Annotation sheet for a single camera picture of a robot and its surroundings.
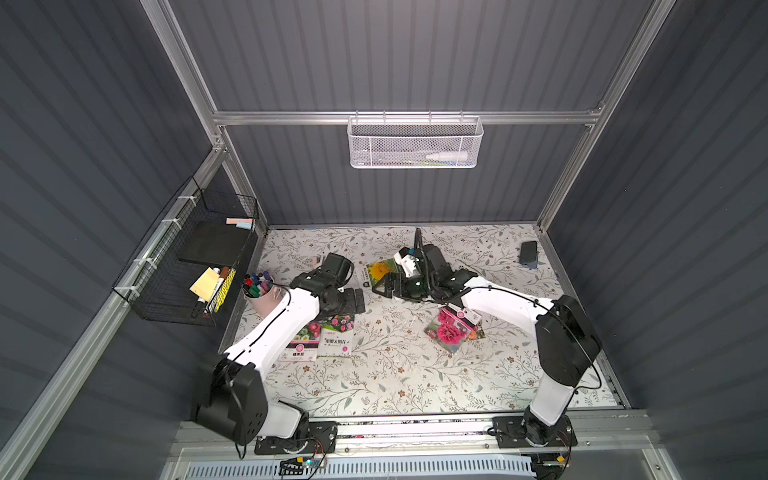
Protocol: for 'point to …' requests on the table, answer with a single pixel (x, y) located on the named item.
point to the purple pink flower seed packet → (304, 346)
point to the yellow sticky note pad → (206, 284)
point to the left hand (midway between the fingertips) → (352, 308)
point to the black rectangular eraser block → (528, 254)
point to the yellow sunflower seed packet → (374, 271)
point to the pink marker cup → (261, 292)
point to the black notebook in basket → (215, 242)
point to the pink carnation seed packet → (453, 326)
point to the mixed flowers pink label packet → (336, 336)
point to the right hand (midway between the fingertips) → (384, 292)
